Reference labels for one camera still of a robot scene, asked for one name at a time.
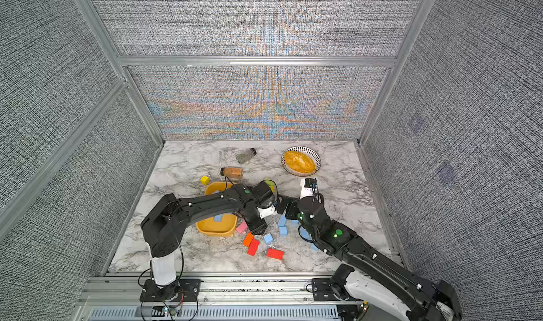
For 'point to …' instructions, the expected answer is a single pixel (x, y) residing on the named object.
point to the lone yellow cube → (204, 179)
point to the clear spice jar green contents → (245, 155)
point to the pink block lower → (242, 228)
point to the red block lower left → (253, 247)
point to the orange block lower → (248, 239)
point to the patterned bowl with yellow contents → (300, 160)
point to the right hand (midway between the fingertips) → (287, 193)
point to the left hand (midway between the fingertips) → (263, 226)
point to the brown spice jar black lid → (233, 172)
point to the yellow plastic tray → (228, 225)
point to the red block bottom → (275, 254)
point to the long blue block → (305, 233)
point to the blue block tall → (282, 220)
